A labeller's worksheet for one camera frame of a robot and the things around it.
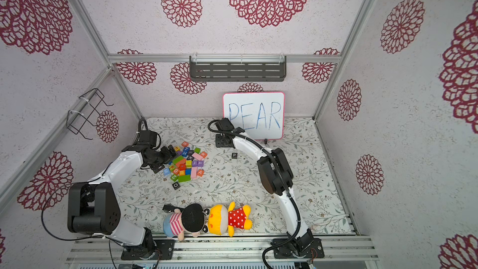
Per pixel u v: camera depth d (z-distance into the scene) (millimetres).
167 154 814
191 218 732
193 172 947
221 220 746
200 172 949
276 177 574
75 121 727
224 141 745
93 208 438
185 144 1068
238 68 947
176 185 900
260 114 1030
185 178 942
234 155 1027
